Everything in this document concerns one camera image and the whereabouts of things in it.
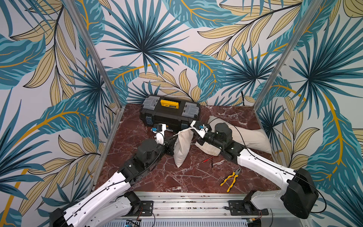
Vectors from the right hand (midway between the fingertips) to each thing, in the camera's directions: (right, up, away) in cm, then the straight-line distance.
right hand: (183, 132), depth 72 cm
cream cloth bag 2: (+16, -12, +21) cm, 29 cm away
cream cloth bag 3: (+47, -6, +22) cm, 53 cm away
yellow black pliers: (+31, -26, +12) cm, 42 cm away
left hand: (-4, -3, -4) cm, 6 cm away
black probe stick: (+18, -22, +18) cm, 33 cm away
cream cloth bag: (0, -6, +4) cm, 7 cm away
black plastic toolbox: (-5, +10, +20) cm, 23 cm away
